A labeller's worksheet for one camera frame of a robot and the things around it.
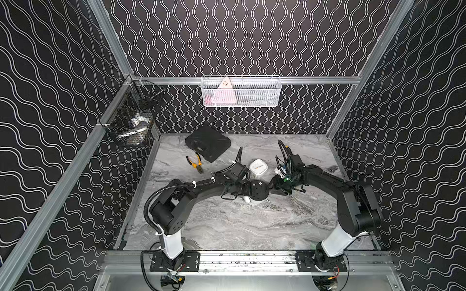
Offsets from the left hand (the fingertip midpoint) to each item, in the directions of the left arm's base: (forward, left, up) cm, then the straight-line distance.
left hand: (252, 189), depth 89 cm
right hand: (+1, -9, -1) cm, 9 cm away
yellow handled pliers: (+15, +31, -6) cm, 35 cm away
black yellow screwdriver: (+34, -22, -4) cm, 40 cm away
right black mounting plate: (-29, -23, -6) cm, 37 cm away
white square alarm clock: (+15, -4, -2) cm, 16 cm away
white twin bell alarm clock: (0, -4, -2) cm, 4 cm away
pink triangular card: (+35, +16, +30) cm, 49 cm away
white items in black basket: (+7, +49, +28) cm, 57 cm away
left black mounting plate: (-32, +26, -6) cm, 41 cm away
